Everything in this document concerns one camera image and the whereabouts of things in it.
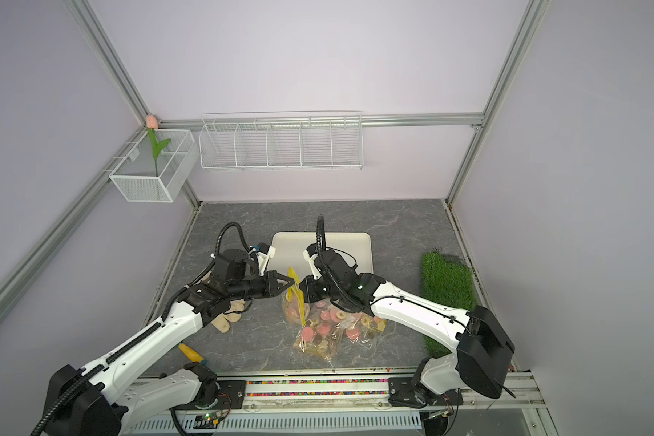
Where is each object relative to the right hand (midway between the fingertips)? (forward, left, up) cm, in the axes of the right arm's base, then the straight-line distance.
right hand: (298, 284), depth 76 cm
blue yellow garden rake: (-15, +32, -15) cm, 38 cm away
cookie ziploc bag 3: (-8, -18, -14) cm, 24 cm away
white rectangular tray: (+5, +2, +11) cm, 12 cm away
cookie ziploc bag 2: (-8, -7, -13) cm, 17 cm away
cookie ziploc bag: (-4, +1, -7) cm, 8 cm away
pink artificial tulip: (+42, +49, +17) cm, 67 cm away
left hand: (0, +1, +1) cm, 2 cm away
